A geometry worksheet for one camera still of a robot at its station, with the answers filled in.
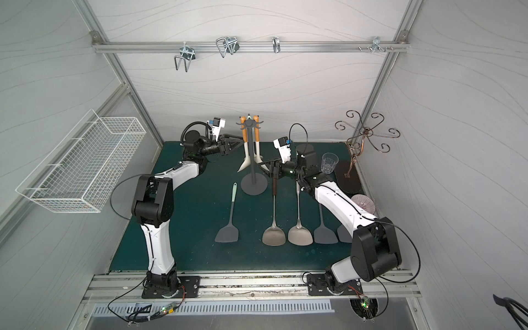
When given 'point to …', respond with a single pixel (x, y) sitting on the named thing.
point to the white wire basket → (81, 171)
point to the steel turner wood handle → (274, 236)
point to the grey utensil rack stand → (253, 184)
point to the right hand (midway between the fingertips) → (263, 162)
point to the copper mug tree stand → (356, 144)
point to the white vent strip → (216, 305)
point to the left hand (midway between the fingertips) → (244, 142)
